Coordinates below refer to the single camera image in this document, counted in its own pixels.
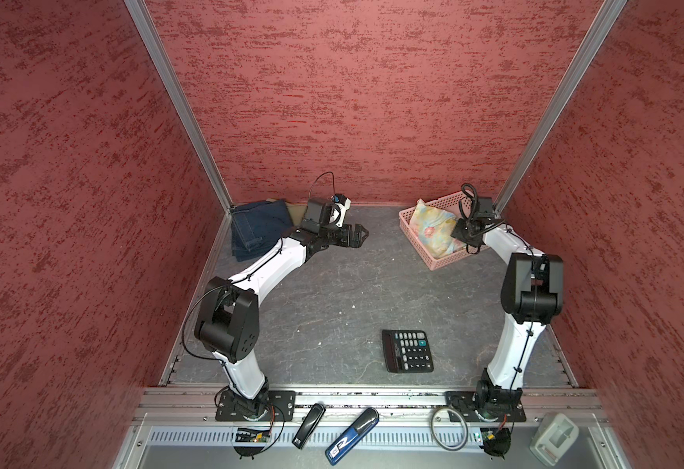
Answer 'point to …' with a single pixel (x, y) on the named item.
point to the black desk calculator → (406, 351)
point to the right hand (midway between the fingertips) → (460, 234)
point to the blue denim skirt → (255, 226)
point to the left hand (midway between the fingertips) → (354, 235)
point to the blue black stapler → (354, 438)
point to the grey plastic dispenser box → (554, 437)
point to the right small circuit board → (496, 442)
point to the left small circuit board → (247, 435)
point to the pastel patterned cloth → (433, 227)
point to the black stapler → (309, 426)
